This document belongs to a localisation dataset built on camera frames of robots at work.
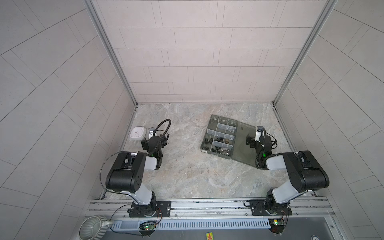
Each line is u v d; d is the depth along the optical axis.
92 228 0.65
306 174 0.45
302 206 0.73
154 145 0.68
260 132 0.78
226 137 0.94
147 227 0.64
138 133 0.94
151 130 0.77
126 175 0.44
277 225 0.68
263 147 0.69
